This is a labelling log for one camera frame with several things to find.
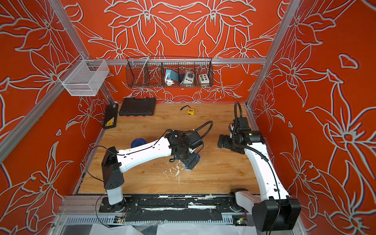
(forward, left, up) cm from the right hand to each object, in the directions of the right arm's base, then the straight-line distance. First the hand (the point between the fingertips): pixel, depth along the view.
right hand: (223, 144), depth 76 cm
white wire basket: (+38, +87, +16) cm, 96 cm away
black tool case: (+41, +60, -13) cm, 74 cm away
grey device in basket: (+39, +19, +15) cm, 46 cm away
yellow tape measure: (+38, +18, -15) cm, 45 cm away
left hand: (-6, +18, -4) cm, 19 cm away
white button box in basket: (+42, +9, +12) cm, 45 cm away
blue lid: (+2, +48, -3) cm, 48 cm away
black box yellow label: (+32, +79, -15) cm, 87 cm away
